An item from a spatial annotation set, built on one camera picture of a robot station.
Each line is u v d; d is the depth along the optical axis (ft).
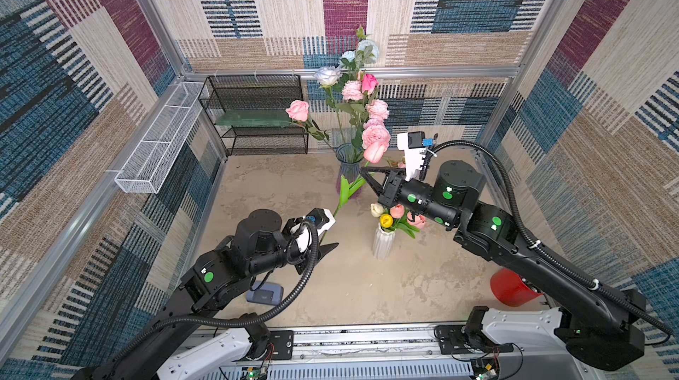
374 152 1.75
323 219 1.56
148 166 3.02
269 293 2.64
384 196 1.59
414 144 1.59
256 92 3.32
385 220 2.09
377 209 2.21
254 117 3.10
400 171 1.63
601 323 1.26
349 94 2.60
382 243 2.61
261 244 1.42
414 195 1.57
